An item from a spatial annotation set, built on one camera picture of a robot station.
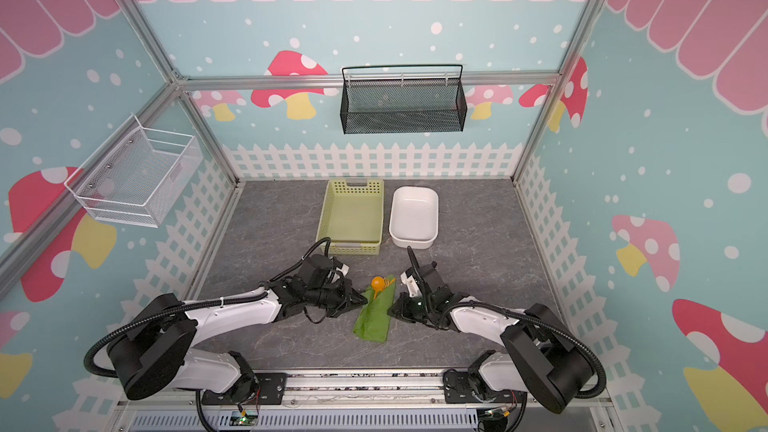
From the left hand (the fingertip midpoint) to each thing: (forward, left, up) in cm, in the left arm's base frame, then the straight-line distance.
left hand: (367, 307), depth 81 cm
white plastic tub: (+37, -14, -7) cm, 40 cm away
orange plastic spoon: (+9, -2, -6) cm, 11 cm away
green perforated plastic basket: (+38, +9, -9) cm, 40 cm away
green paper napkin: (-1, -2, -6) cm, 6 cm away
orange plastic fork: (+10, -5, -6) cm, 13 cm away
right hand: (0, -5, -4) cm, 6 cm away
